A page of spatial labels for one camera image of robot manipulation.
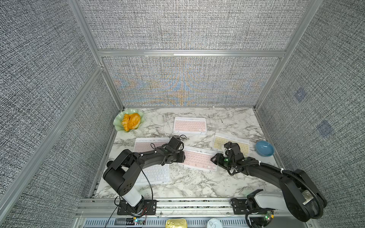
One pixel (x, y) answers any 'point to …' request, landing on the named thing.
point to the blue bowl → (264, 148)
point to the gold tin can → (176, 223)
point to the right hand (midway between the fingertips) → (211, 157)
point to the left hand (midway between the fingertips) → (186, 157)
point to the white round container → (214, 223)
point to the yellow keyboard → (220, 139)
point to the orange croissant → (130, 121)
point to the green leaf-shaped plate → (118, 121)
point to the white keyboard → (156, 174)
